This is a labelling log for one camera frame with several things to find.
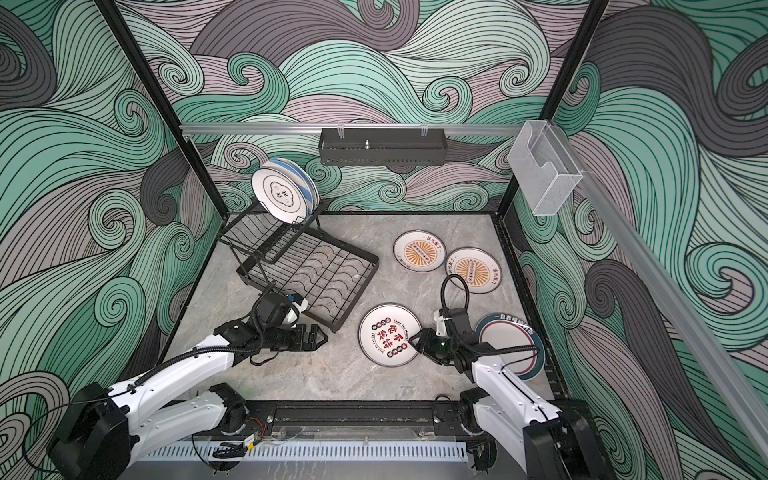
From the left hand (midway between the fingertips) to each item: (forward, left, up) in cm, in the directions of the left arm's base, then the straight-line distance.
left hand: (317, 337), depth 81 cm
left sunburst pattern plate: (+35, -32, -5) cm, 48 cm away
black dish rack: (+24, +1, -5) cm, 25 cm away
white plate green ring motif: (+34, +13, +22) cm, 43 cm away
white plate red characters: (+3, -19, -5) cm, 20 cm away
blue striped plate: (+32, +3, +24) cm, 41 cm away
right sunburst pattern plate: (+27, -53, -5) cm, 60 cm away
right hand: (0, -28, -4) cm, 28 cm away
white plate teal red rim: (+3, -57, -3) cm, 57 cm away
